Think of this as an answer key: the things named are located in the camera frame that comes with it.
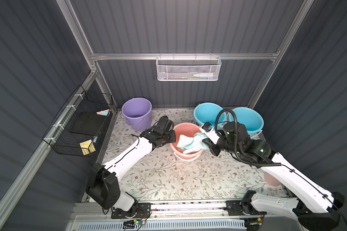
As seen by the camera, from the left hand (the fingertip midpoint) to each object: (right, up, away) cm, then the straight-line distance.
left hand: (174, 136), depth 82 cm
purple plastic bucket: (-28, +16, +24) cm, 40 cm away
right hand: (+14, +1, -16) cm, 21 cm away
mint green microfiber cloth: (+8, -2, -18) cm, 20 cm away
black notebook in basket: (-45, +8, -9) cm, 46 cm away
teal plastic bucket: (+53, +9, +15) cm, 56 cm away
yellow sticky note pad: (-36, -2, -22) cm, 42 cm away
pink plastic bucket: (+7, +4, -5) cm, 10 cm away
